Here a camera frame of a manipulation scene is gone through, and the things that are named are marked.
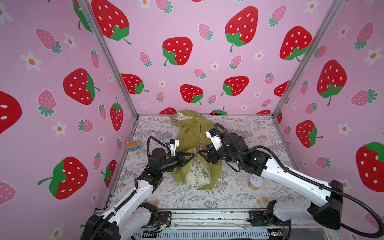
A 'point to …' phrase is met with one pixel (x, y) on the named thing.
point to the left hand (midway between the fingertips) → (194, 156)
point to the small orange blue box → (133, 145)
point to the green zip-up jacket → (199, 172)
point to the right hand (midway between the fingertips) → (201, 149)
